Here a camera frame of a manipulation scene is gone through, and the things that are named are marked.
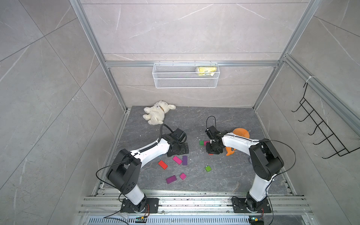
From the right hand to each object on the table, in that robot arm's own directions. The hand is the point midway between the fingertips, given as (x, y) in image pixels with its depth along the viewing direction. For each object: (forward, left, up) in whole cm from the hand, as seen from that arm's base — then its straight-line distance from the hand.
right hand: (210, 151), depth 94 cm
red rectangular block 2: (-2, 0, 0) cm, 2 cm away
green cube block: (+7, +5, 0) cm, 8 cm away
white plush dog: (+27, +39, +10) cm, 48 cm away
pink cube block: (-16, +19, 0) cm, 25 cm away
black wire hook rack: (-15, -49, +32) cm, 60 cm away
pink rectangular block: (-6, +22, 0) cm, 23 cm away
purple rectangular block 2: (-18, +26, +1) cm, 32 cm away
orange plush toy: (+11, -22, +7) cm, 25 cm away
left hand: (-2, +18, +6) cm, 19 cm away
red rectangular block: (-9, +32, 0) cm, 33 cm away
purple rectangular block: (-7, +18, -1) cm, 19 cm away
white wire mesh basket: (+46, +17, +30) cm, 58 cm away
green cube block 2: (-12, +3, 0) cm, 13 cm away
